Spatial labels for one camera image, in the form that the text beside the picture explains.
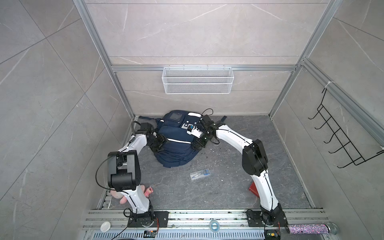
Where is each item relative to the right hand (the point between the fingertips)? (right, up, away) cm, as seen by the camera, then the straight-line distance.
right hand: (196, 141), depth 96 cm
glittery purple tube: (+52, -38, -28) cm, 71 cm away
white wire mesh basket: (+1, +41, +4) cm, 42 cm away
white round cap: (-45, -39, -25) cm, 64 cm away
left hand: (-19, +1, -2) cm, 19 cm away
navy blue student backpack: (-13, +9, +5) cm, 16 cm away
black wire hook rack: (+64, -3, -38) cm, 74 cm away
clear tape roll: (+9, -40, -24) cm, 47 cm away
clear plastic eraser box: (+2, -19, -8) cm, 21 cm away
